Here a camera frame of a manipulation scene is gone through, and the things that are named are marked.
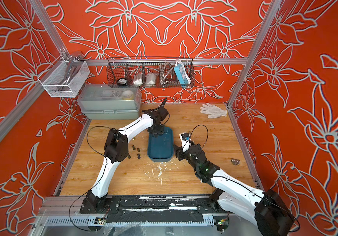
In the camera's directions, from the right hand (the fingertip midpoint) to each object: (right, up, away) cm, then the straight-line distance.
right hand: (174, 142), depth 79 cm
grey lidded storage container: (-43, +25, +19) cm, 53 cm away
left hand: (-10, +4, +19) cm, 22 cm away
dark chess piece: (-23, -7, +14) cm, 27 cm away
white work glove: (+33, +18, +35) cm, 52 cm away
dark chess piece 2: (-22, -11, +11) cm, 27 cm away
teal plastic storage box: (-9, -6, +16) cm, 20 cm away
